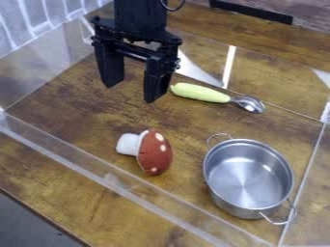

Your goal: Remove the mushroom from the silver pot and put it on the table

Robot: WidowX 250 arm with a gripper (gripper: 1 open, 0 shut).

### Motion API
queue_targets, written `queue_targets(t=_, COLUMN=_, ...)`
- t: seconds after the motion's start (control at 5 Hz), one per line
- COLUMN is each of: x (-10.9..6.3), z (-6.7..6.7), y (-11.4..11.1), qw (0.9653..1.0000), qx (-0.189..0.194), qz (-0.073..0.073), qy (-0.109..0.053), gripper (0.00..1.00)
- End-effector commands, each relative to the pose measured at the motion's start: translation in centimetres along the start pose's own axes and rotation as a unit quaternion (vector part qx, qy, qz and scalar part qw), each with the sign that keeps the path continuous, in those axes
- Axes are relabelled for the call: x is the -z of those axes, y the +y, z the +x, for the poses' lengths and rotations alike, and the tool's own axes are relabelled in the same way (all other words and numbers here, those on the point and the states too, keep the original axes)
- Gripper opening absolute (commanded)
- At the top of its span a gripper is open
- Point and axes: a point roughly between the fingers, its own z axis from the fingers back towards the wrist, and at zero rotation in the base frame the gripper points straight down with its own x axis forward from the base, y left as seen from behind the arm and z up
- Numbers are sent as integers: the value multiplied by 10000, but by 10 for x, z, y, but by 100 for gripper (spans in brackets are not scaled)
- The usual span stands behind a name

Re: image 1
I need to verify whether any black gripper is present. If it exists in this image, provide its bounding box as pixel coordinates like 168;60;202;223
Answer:
92;16;181;103

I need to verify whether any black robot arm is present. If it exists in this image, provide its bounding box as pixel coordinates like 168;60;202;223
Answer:
91;0;183;103

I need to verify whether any red white plush mushroom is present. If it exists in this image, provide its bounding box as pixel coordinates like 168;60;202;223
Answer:
116;129;172;176

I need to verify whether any black bar in background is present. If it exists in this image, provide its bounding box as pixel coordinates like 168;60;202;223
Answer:
208;0;294;25

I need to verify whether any green handled metal spoon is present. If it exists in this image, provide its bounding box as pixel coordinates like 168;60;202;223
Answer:
169;83;266;114

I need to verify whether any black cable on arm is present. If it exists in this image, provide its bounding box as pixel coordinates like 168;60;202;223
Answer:
159;0;187;13

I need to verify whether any clear acrylic enclosure wall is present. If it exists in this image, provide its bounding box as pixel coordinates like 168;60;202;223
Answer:
0;3;330;247

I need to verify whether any silver pot with handles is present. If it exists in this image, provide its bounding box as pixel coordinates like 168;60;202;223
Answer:
202;132;298;226

